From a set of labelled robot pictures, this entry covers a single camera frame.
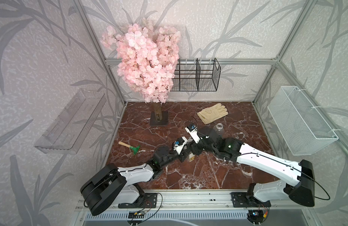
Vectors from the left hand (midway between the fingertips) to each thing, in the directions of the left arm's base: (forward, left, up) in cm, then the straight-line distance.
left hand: (191, 145), depth 78 cm
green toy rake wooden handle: (+5, +36, -15) cm, 40 cm away
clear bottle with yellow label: (-3, 0, -10) cm, 10 cm away
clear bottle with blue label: (+12, -18, -1) cm, 22 cm away
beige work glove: (+36, -18, -14) cm, 43 cm away
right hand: (0, +2, +6) cm, 6 cm away
